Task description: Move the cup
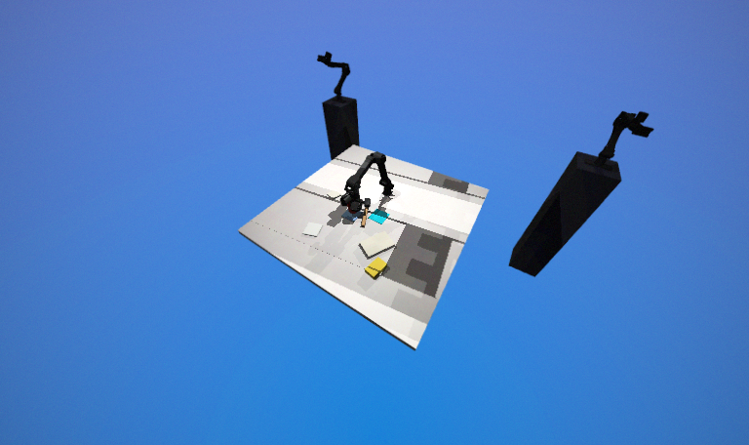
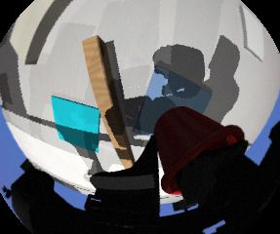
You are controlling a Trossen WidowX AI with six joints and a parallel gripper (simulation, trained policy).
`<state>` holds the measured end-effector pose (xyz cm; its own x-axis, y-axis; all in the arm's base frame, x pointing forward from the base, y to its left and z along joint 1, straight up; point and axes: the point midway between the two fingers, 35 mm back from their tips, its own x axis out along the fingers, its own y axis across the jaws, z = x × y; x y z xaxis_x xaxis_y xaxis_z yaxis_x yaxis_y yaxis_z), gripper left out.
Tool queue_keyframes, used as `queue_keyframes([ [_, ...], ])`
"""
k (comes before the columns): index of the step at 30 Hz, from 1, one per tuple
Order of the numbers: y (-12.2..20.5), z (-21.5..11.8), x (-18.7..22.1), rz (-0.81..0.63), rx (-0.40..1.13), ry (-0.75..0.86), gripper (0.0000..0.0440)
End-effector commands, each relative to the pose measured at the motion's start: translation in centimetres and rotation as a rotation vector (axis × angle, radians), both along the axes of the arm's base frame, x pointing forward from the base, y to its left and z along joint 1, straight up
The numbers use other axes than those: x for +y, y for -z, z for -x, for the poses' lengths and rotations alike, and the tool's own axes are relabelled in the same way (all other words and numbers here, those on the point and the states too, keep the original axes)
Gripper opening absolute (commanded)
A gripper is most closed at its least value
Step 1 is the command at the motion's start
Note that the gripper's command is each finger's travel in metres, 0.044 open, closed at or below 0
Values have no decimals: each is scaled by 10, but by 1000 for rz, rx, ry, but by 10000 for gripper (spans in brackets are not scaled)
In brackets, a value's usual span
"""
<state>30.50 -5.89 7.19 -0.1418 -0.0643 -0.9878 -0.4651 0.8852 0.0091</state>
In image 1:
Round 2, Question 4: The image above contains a yellow rectangular block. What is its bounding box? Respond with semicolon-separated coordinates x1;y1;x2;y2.
365;257;387;280

